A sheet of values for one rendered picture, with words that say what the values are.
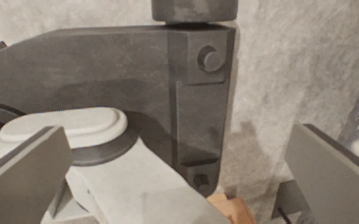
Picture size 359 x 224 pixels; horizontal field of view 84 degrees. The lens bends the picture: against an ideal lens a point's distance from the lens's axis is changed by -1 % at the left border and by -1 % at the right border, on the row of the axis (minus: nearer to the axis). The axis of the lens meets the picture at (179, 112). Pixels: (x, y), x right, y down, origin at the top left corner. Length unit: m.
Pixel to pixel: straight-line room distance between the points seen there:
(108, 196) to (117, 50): 0.28
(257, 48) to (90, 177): 0.61
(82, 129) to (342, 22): 0.86
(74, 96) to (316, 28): 0.76
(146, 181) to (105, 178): 0.06
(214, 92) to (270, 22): 0.34
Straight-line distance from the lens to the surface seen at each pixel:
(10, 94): 0.54
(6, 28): 0.69
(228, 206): 1.02
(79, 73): 0.48
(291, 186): 1.26
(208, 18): 0.44
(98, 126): 0.35
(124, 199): 0.29
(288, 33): 0.79
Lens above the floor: 0.61
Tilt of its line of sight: 60 degrees down
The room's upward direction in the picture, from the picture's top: 157 degrees clockwise
